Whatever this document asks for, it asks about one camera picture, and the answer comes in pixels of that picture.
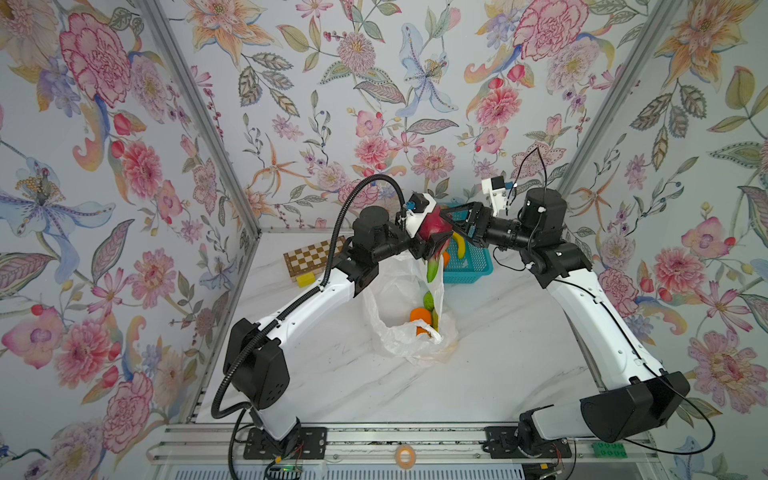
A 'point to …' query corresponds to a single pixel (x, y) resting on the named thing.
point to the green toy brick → (609, 450)
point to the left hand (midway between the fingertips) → (444, 223)
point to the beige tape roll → (412, 460)
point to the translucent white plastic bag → (404, 299)
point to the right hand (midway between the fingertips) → (444, 219)
